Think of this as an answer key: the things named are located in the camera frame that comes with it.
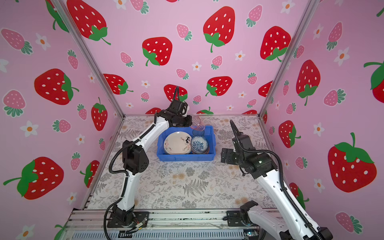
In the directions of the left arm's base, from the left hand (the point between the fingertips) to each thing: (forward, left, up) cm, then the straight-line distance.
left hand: (193, 121), depth 93 cm
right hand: (-26, -18, +5) cm, 32 cm away
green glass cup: (+2, -4, -14) cm, 15 cm away
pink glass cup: (+2, -2, -5) cm, 6 cm away
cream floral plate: (-6, +11, -16) cm, 20 cm away
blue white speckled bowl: (-11, -4, -10) cm, 15 cm away
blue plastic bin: (+2, -11, -15) cm, 19 cm away
